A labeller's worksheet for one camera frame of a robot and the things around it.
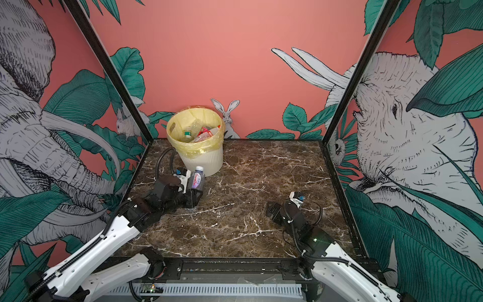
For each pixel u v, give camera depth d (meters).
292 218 0.55
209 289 0.70
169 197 0.56
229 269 0.75
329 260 0.51
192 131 0.99
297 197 0.69
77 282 0.40
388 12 0.69
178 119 0.93
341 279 0.57
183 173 0.66
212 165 0.96
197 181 0.73
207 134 0.88
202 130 0.92
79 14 0.71
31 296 0.36
